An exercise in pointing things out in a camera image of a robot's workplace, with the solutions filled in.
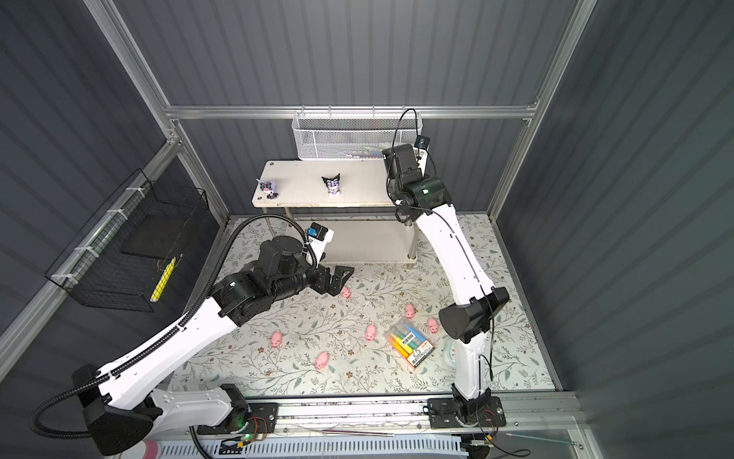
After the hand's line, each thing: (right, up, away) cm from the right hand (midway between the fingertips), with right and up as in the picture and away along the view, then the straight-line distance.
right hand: (412, 178), depth 75 cm
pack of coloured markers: (0, -47, +9) cm, 48 cm away
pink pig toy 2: (+8, -43, +13) cm, 46 cm away
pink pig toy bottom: (-25, -52, +7) cm, 58 cm away
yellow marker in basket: (-61, -27, -7) cm, 67 cm away
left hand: (-19, -22, -6) cm, 29 cm away
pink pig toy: (+1, -39, +16) cm, 42 cm away
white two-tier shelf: (-16, -4, +4) cm, 17 cm away
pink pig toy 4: (-40, -47, +11) cm, 62 cm away
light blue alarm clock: (+12, -49, +6) cm, 51 cm away
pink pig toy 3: (-11, -45, +12) cm, 47 cm away
